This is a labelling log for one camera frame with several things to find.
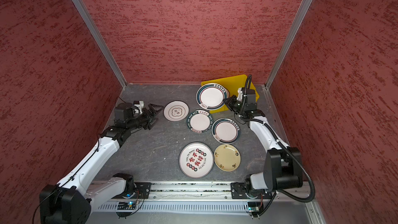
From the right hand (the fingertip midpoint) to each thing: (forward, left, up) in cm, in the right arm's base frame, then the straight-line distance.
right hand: (220, 102), depth 84 cm
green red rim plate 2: (-7, -4, -20) cm, 22 cm away
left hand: (-8, +31, +1) cm, 32 cm away
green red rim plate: (+5, +6, -1) cm, 7 cm away
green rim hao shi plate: (0, +12, -20) cm, 24 cm away
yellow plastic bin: (+33, -15, -17) cm, 40 cm away
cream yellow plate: (-24, -3, -21) cm, 32 cm away
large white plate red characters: (-25, +15, -20) cm, 35 cm away
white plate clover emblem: (+9, +29, -19) cm, 36 cm away
